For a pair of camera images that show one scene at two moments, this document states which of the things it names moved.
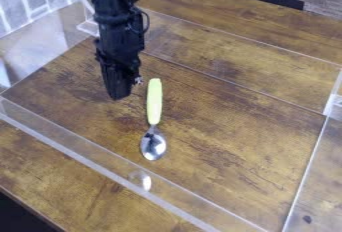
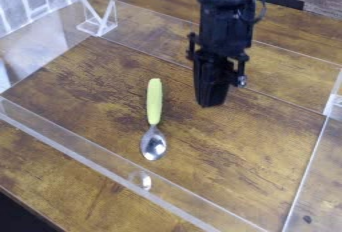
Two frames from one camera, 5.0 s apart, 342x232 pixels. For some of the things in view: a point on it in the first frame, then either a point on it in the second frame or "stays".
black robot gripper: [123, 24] to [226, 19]
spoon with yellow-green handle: [154, 144] stays
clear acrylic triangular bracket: [90, 25] stays
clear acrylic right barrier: [318, 209] stays
